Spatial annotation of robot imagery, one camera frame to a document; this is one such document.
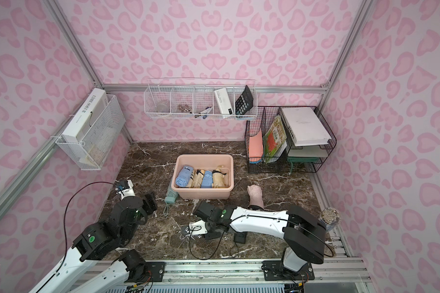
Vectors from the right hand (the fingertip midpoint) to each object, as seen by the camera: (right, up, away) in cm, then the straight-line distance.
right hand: (203, 226), depth 80 cm
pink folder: (+28, +36, +33) cm, 56 cm away
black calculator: (+19, +57, +11) cm, 61 cm away
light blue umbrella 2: (0, +18, +17) cm, 25 cm away
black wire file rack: (+41, +39, +13) cm, 58 cm away
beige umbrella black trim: (+6, +18, +16) cm, 25 cm away
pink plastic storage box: (-2, +27, +24) cm, 36 cm away
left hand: (-20, +16, -9) cm, 27 cm away
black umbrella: (+16, -5, 0) cm, 17 cm away
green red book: (+37, +41, +24) cm, 60 cm away
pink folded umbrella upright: (+25, +10, +10) cm, 29 cm away
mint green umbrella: (-18, +10, +13) cm, 24 cm away
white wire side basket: (-49, +36, +4) cm, 61 cm away
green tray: (+45, +29, +18) cm, 56 cm away
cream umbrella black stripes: (-8, +18, +14) cm, 25 cm away
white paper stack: (+51, +46, +16) cm, 71 cm away
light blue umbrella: (-11, +21, +10) cm, 26 cm away
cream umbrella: (-5, +19, +16) cm, 26 cm away
